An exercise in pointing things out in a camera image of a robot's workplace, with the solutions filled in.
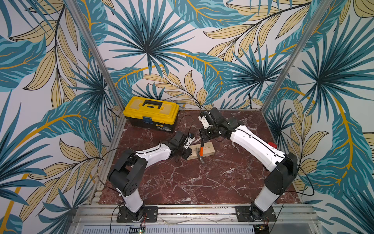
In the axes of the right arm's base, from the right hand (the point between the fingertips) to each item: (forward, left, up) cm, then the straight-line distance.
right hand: (201, 134), depth 81 cm
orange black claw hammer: (-5, 0, -11) cm, 12 cm away
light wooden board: (-1, -6, -15) cm, 16 cm away
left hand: (-3, +7, -16) cm, 17 cm away
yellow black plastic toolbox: (+20, +30, -2) cm, 36 cm away
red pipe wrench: (+4, -51, -20) cm, 55 cm away
